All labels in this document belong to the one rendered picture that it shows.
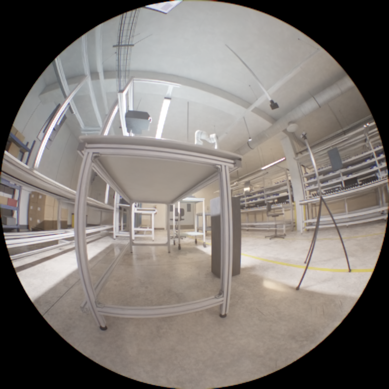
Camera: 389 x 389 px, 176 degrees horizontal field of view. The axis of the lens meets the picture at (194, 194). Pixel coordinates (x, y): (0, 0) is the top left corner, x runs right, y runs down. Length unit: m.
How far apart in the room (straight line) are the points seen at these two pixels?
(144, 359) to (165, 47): 3.83
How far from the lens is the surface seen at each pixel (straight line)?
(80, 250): 0.63
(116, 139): 0.64
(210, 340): 0.78
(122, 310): 0.72
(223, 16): 3.22
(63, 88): 2.23
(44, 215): 3.85
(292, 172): 4.85
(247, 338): 0.80
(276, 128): 4.42
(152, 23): 3.24
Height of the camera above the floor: 0.64
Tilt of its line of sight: 11 degrees up
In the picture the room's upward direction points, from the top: 1 degrees counter-clockwise
